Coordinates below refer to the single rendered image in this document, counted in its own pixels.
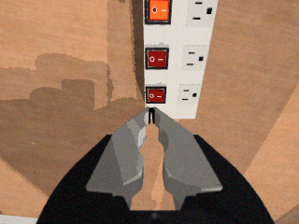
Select white power strip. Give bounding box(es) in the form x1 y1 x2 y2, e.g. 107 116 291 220
143 0 218 119

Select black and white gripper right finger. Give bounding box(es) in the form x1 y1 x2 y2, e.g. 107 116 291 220
151 107 275 224

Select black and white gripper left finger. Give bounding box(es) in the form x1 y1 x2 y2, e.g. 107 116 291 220
36 107 151 224

